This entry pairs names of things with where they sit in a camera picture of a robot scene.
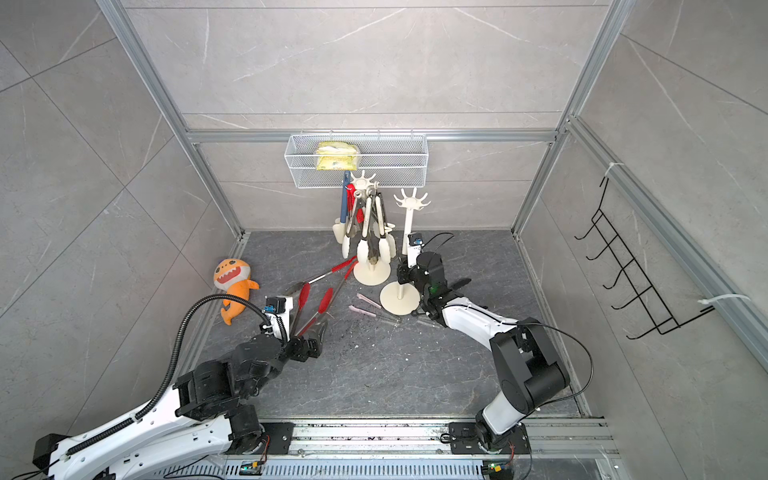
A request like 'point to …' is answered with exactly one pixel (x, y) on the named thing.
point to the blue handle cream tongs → (340, 230)
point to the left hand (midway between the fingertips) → (312, 318)
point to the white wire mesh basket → (397, 160)
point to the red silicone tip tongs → (304, 296)
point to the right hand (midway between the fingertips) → (403, 253)
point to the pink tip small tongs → (384, 315)
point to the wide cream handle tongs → (383, 244)
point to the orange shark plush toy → (232, 275)
